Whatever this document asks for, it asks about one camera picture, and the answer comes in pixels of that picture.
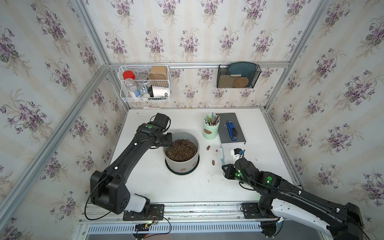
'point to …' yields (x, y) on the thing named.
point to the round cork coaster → (240, 82)
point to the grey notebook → (224, 136)
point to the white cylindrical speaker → (158, 91)
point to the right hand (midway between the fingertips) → (222, 168)
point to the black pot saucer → (181, 173)
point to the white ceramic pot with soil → (182, 155)
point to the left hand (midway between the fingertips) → (169, 143)
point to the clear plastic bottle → (131, 87)
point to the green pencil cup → (211, 123)
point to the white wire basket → (142, 83)
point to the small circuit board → (142, 227)
